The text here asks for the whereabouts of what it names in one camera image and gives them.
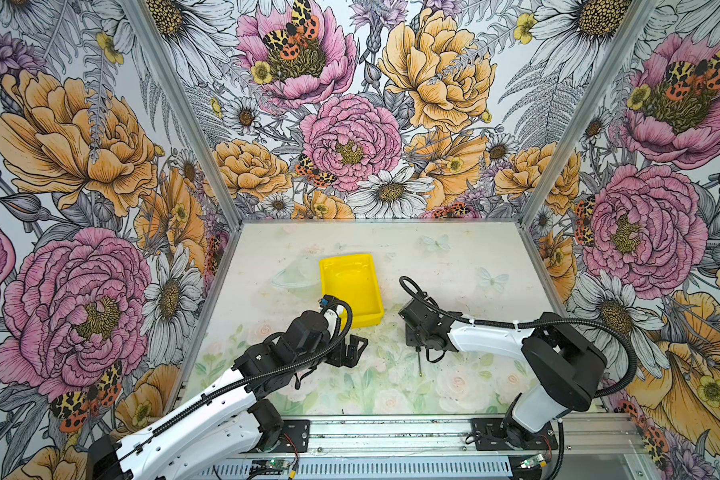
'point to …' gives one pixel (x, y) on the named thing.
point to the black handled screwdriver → (418, 349)
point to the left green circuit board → (269, 466)
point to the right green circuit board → (537, 460)
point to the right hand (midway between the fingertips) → (416, 342)
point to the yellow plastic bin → (353, 279)
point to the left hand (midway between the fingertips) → (348, 347)
